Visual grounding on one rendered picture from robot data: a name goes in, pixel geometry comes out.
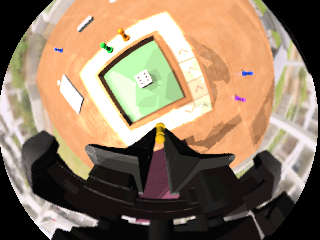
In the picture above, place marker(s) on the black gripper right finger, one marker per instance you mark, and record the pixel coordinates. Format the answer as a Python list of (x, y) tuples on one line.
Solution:
[(183, 163)]

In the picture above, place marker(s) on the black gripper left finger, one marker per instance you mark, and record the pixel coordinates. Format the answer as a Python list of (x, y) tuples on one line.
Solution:
[(135, 159)]

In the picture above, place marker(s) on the white die with black pips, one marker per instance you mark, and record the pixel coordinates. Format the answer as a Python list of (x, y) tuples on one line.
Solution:
[(143, 79)]

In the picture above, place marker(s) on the purple pawn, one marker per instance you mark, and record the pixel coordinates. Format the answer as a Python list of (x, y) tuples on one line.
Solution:
[(237, 98)]

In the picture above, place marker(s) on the yellow pawn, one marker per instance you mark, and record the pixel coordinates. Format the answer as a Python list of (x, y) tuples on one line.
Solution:
[(160, 137)]

